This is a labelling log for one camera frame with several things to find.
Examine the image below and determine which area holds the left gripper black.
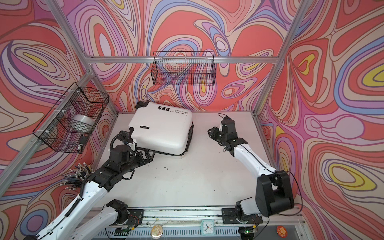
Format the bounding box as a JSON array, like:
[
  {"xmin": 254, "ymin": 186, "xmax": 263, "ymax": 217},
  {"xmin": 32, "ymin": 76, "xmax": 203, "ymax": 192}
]
[{"xmin": 118, "ymin": 148, "xmax": 156, "ymax": 177}]

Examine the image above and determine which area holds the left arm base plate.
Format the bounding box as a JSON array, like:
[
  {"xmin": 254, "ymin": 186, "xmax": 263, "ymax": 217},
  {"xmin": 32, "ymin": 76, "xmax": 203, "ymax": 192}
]
[{"xmin": 114, "ymin": 209, "xmax": 144, "ymax": 227}]

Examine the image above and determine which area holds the black suitcase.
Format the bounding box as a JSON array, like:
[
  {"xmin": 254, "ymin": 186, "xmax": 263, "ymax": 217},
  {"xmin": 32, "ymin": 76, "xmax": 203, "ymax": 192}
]
[{"xmin": 129, "ymin": 101, "xmax": 194, "ymax": 156}]

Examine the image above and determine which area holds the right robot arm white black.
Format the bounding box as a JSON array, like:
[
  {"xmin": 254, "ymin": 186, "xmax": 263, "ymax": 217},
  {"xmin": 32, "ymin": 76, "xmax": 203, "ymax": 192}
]
[{"xmin": 208, "ymin": 113, "xmax": 304, "ymax": 224}]

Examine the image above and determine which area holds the black wire basket back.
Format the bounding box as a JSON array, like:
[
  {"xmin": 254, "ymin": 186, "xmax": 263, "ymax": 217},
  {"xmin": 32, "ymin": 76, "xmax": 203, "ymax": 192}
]
[{"xmin": 151, "ymin": 51, "xmax": 217, "ymax": 86}]

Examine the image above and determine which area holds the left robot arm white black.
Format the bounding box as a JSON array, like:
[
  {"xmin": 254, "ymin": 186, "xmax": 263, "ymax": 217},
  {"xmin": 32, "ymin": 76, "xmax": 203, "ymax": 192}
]
[{"xmin": 25, "ymin": 127, "xmax": 154, "ymax": 240}]

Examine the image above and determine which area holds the black wire basket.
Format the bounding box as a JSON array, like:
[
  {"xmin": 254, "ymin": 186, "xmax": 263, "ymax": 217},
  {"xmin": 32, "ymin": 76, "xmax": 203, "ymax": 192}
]
[
  {"xmin": 151, "ymin": 51, "xmax": 217, "ymax": 86},
  {"xmin": 33, "ymin": 83, "xmax": 110, "ymax": 154}
]

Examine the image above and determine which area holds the small black device in basket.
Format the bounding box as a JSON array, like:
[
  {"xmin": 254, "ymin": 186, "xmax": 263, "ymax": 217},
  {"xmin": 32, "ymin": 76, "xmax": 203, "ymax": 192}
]
[{"xmin": 77, "ymin": 135, "xmax": 87, "ymax": 153}]

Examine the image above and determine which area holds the small teal clock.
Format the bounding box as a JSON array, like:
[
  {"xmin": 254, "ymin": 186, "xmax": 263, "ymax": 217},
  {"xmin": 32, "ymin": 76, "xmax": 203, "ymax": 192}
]
[{"xmin": 201, "ymin": 220, "xmax": 216, "ymax": 236}]

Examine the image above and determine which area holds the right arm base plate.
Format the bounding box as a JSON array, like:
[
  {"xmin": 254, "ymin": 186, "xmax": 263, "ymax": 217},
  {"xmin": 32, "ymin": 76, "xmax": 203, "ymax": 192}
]
[{"xmin": 217, "ymin": 207, "xmax": 263, "ymax": 226}]

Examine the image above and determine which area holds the red pen cup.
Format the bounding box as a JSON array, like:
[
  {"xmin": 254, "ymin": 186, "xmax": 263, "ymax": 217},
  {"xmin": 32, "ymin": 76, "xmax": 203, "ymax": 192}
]
[{"xmin": 60, "ymin": 163, "xmax": 93, "ymax": 190}]

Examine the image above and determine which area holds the round orange sticker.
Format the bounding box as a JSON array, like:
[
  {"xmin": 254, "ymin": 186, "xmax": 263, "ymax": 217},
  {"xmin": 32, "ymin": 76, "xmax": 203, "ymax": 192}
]
[{"xmin": 276, "ymin": 226, "xmax": 288, "ymax": 239}]

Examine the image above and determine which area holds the black wire basket left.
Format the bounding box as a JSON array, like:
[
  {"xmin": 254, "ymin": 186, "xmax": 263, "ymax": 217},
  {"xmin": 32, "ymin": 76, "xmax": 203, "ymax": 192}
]
[{"xmin": 33, "ymin": 83, "xmax": 110, "ymax": 154}]

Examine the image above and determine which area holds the round beige badge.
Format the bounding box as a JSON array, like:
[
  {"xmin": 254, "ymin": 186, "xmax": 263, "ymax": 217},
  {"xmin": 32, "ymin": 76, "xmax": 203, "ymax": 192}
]
[{"xmin": 151, "ymin": 225, "xmax": 164, "ymax": 240}]

